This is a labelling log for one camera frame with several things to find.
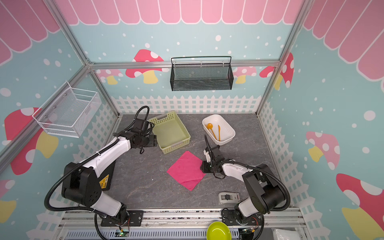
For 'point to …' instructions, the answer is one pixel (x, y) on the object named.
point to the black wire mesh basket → (201, 73)
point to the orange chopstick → (219, 132)
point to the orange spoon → (210, 126)
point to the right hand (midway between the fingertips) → (201, 167)
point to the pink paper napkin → (187, 170)
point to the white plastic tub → (227, 132)
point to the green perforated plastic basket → (170, 133)
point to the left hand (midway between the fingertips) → (150, 143)
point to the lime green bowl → (218, 230)
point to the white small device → (231, 197)
